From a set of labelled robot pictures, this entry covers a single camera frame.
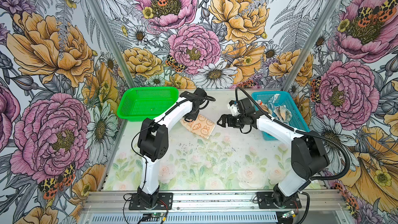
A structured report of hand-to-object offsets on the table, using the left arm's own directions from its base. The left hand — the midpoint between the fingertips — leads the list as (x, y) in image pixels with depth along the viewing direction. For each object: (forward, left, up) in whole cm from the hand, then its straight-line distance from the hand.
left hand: (184, 118), depth 91 cm
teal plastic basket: (0, -68, -4) cm, 68 cm away
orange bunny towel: (+1, -10, -10) cm, 14 cm away
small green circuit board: (-44, +10, -12) cm, 47 cm away
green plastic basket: (+22, +35, -13) cm, 44 cm away
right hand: (-6, -23, -1) cm, 24 cm away
